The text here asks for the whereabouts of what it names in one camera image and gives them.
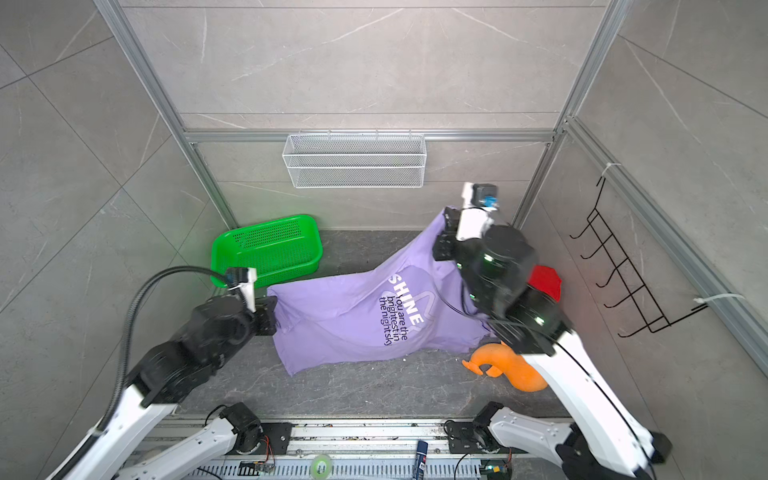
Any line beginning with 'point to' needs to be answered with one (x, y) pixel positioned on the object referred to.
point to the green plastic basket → (276, 249)
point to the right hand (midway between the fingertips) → (447, 208)
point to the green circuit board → (495, 469)
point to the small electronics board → (254, 468)
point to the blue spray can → (421, 458)
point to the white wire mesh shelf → (355, 161)
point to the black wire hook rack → (648, 314)
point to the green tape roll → (328, 464)
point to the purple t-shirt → (407, 305)
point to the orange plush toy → (504, 359)
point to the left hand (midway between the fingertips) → (275, 292)
